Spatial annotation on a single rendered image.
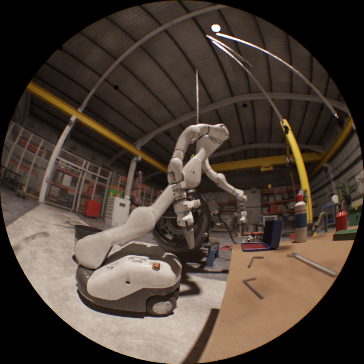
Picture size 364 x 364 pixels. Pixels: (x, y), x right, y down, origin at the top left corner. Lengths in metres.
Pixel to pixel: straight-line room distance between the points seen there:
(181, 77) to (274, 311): 8.38
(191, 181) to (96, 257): 0.76
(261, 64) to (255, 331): 8.87
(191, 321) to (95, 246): 0.66
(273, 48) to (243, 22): 2.14
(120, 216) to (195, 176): 4.48
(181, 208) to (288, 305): 0.54
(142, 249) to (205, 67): 8.28
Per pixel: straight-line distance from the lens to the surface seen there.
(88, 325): 0.76
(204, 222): 1.20
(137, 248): 0.96
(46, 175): 8.01
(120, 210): 5.05
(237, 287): 0.24
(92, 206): 6.30
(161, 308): 0.75
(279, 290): 0.24
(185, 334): 0.73
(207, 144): 1.06
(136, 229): 0.69
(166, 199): 0.77
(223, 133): 0.94
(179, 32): 7.86
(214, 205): 1.23
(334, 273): 0.30
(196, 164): 0.86
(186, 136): 0.73
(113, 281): 0.63
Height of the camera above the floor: 0.59
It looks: 18 degrees up
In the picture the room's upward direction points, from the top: 5 degrees clockwise
